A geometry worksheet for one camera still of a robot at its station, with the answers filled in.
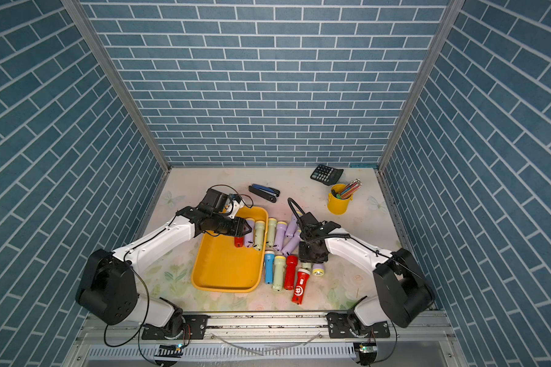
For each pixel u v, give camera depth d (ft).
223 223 2.37
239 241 2.97
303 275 2.70
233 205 2.38
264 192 3.56
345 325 2.40
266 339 2.37
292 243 2.98
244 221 2.57
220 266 2.76
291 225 3.15
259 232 3.04
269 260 2.77
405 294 1.40
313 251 2.11
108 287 1.40
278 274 2.70
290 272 2.76
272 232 3.04
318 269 2.73
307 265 2.73
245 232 2.66
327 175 3.79
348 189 3.08
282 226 3.12
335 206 3.33
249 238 2.98
